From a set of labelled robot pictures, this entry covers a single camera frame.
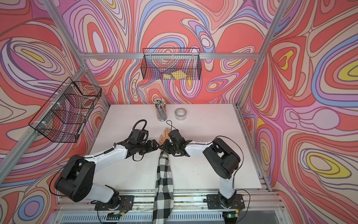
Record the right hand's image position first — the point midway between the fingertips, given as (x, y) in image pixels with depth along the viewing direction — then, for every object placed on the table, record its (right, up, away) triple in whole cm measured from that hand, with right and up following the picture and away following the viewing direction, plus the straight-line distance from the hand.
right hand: (160, 151), depth 89 cm
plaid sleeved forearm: (+5, -21, -20) cm, 30 cm away
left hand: (-2, +2, 0) cm, 3 cm away
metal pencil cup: (-1, +30, +7) cm, 31 cm away
